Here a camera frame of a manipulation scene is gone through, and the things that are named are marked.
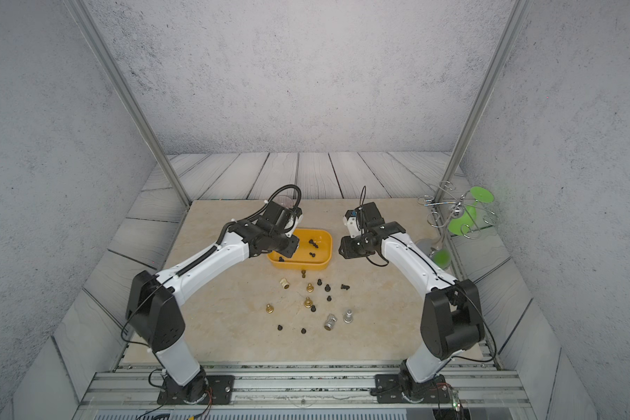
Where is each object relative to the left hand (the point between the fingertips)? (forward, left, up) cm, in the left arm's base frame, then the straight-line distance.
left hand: (298, 243), depth 86 cm
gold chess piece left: (-15, +10, -16) cm, 24 cm away
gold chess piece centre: (-13, -3, -15) cm, 20 cm away
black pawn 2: (-22, -1, -18) cm, 28 cm away
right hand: (-2, -15, -2) cm, 16 cm away
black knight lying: (-7, -16, -17) cm, 24 cm away
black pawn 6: (-11, -10, -17) cm, 23 cm away
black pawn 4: (-6, -7, -16) cm, 18 cm away
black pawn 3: (-15, -4, -17) cm, 23 cm away
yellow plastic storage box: (+7, -5, -15) cm, 18 cm away
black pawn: (-21, +6, -17) cm, 28 cm away
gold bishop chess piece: (-8, -3, -16) cm, 18 cm away
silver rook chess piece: (-19, -10, -17) cm, 27 cm away
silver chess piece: (-19, -16, -15) cm, 29 cm away
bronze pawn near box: (-1, -1, -17) cm, 17 cm away
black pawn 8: (+6, -4, -16) cm, 18 cm away
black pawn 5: (-7, -9, -17) cm, 21 cm away
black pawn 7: (+4, +8, -15) cm, 17 cm away
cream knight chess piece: (-6, +6, -16) cm, 18 cm away
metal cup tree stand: (+3, -49, +11) cm, 50 cm away
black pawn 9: (+12, -3, -15) cm, 19 cm away
